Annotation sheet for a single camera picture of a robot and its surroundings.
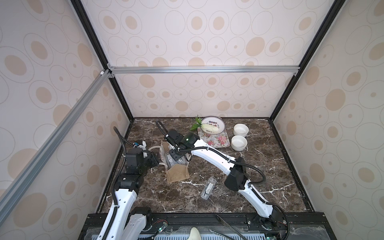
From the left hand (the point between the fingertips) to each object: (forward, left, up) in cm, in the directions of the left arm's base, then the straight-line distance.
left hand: (160, 152), depth 77 cm
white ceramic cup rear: (+32, -52, -19) cm, 64 cm away
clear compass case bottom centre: (-12, -26, -18) cm, 34 cm away
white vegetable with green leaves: (+32, -26, -16) cm, 44 cm away
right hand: (+7, -10, -9) cm, 15 cm away
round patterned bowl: (+41, -34, -18) cm, 56 cm away
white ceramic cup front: (+19, -48, -18) cm, 55 cm away
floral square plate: (+22, -36, -19) cm, 47 cm away
